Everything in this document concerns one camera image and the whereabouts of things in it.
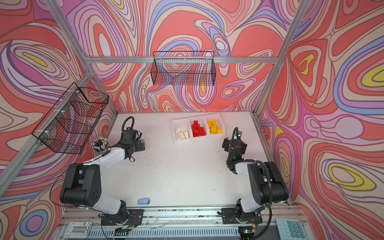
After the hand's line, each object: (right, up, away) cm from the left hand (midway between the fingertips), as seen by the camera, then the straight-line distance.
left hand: (136, 143), depth 94 cm
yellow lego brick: (+51, +8, +10) cm, 52 cm away
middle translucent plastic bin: (+43, +15, +14) cm, 47 cm away
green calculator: (+82, -38, -25) cm, 94 cm away
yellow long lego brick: (+52, +14, +14) cm, 55 cm away
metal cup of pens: (-17, 0, -11) cm, 20 cm away
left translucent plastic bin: (+30, +12, +15) cm, 36 cm away
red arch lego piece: (+39, +8, +9) cm, 41 cm away
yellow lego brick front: (+48, +12, +11) cm, 51 cm away
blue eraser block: (+10, -29, -17) cm, 35 cm away
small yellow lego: (+53, +11, +14) cm, 56 cm away
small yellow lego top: (+55, +7, +11) cm, 57 cm away
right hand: (+63, 0, 0) cm, 63 cm away
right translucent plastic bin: (+54, +18, +15) cm, 59 cm away
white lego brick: (+28, +4, +10) cm, 30 cm away
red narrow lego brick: (+38, +13, +14) cm, 43 cm away
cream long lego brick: (+25, +8, +13) cm, 30 cm away
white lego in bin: (+32, +5, +7) cm, 33 cm away
